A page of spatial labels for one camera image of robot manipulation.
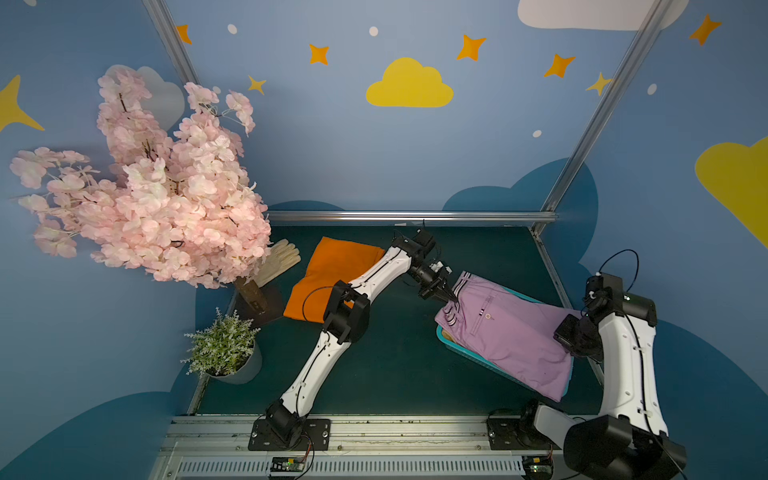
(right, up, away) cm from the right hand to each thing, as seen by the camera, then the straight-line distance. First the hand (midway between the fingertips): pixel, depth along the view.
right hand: (573, 345), depth 73 cm
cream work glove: (-86, +22, +38) cm, 97 cm away
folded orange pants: (-67, +20, +37) cm, 79 cm away
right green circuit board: (-9, -30, 0) cm, 32 cm away
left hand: (-26, +10, +13) cm, 31 cm away
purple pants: (-11, +1, +9) cm, 14 cm away
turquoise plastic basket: (-20, -6, +3) cm, 21 cm away
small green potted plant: (-86, -1, -1) cm, 86 cm away
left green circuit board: (-71, -29, -1) cm, 77 cm away
